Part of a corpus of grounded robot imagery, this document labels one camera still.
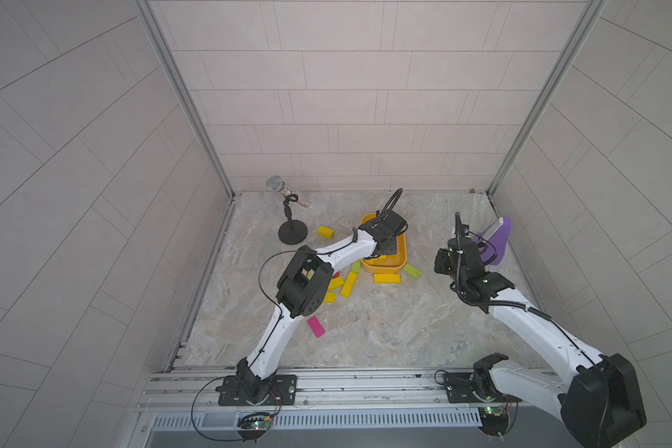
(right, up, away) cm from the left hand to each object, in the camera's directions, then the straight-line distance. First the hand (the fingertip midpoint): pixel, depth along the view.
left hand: (391, 244), depth 98 cm
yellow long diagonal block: (-15, -12, -9) cm, 21 cm away
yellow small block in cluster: (-19, -11, -9) cm, 24 cm away
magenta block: (-25, -23, -16) cm, 37 cm away
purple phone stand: (+32, +2, -11) cm, 34 cm away
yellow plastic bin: (-2, -6, -4) cm, 8 cm away
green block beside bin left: (-13, -7, -5) cm, 15 cm away
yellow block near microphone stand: (-24, +4, +4) cm, 24 cm away
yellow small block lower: (-21, -15, -11) cm, 28 cm away
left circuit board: (-38, -39, -33) cm, 64 cm away
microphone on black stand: (-36, +4, +5) cm, 37 cm away
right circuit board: (+22, -41, -29) cm, 54 cm away
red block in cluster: (-19, -9, -7) cm, 22 cm away
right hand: (+13, 0, -13) cm, 19 cm away
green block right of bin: (+6, -9, -5) cm, 12 cm away
